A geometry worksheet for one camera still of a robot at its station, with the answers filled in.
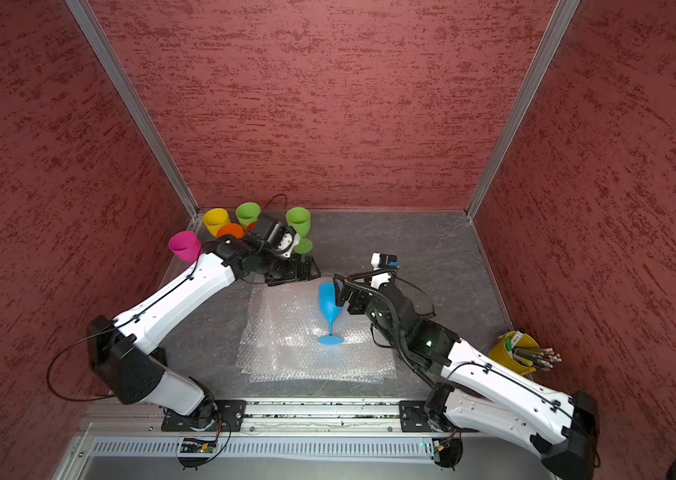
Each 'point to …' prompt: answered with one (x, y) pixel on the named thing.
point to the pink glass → (186, 245)
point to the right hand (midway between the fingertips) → (348, 285)
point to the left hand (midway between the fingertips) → (305, 282)
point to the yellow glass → (215, 219)
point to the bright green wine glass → (248, 213)
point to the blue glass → (330, 311)
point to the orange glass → (231, 229)
